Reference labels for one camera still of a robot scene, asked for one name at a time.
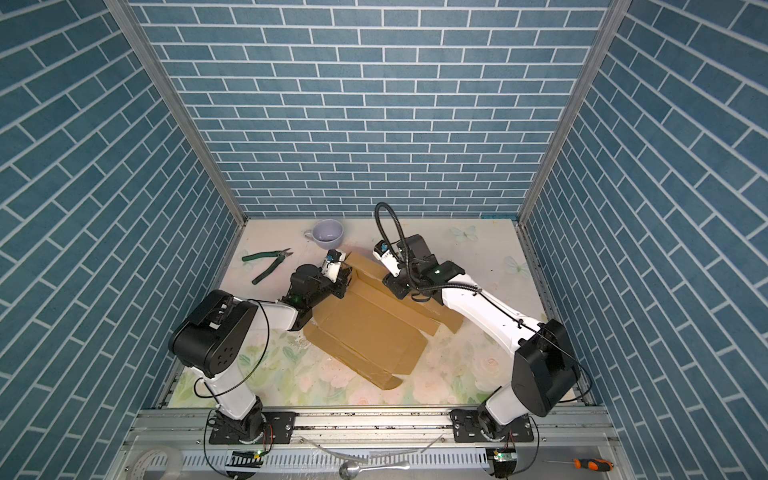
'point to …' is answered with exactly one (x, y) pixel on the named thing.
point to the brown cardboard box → (374, 330)
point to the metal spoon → (349, 470)
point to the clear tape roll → (173, 468)
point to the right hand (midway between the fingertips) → (388, 271)
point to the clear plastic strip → (378, 455)
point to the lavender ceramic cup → (328, 233)
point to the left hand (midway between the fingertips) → (350, 268)
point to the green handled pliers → (277, 254)
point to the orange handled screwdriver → (591, 464)
